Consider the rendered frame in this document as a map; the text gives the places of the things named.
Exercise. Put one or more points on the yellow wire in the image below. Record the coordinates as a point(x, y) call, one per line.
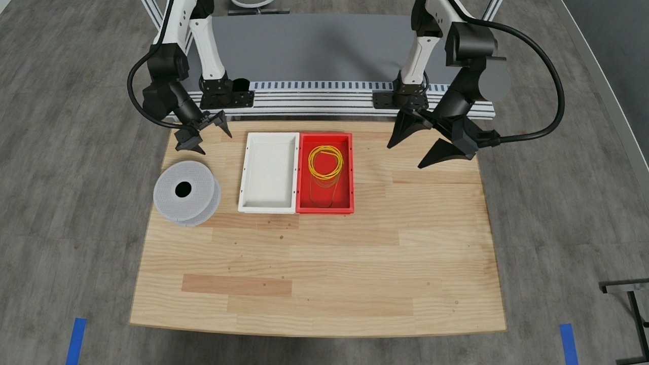
point(339, 156)

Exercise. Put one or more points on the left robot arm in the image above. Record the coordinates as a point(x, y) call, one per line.
point(484, 76)

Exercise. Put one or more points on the red crate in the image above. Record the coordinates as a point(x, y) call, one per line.
point(343, 199)

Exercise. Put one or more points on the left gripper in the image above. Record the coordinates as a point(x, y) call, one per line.
point(409, 121)

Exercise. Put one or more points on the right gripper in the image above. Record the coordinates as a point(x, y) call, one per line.
point(190, 111)

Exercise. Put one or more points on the grey slotted aluminium crossbar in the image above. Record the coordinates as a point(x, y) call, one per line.
point(349, 106)

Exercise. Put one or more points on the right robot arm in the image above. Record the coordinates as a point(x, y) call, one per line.
point(169, 65)

